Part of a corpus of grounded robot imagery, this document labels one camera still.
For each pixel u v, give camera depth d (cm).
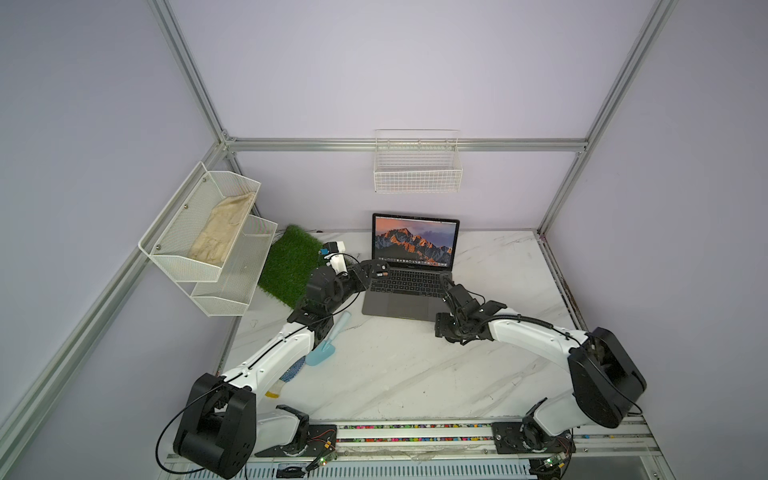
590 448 74
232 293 90
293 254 111
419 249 104
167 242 67
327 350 90
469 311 67
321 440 73
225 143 91
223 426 40
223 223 82
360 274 71
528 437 65
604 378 44
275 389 82
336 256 72
